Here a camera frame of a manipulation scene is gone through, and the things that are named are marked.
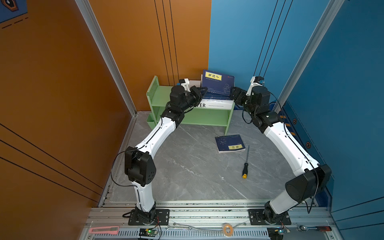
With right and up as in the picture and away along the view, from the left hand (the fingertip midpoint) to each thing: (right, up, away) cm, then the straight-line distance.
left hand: (210, 86), depth 73 cm
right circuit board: (+31, -71, -2) cm, 77 cm away
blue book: (+16, -32, +27) cm, 44 cm away
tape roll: (+9, -69, -2) cm, 70 cm away
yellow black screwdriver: (+24, -44, +17) cm, 53 cm away
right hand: (+13, -1, +2) cm, 13 cm away
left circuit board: (-30, -70, -2) cm, 76 cm away
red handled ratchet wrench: (+43, -67, -5) cm, 79 cm away
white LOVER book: (+4, -7, +9) cm, 12 cm away
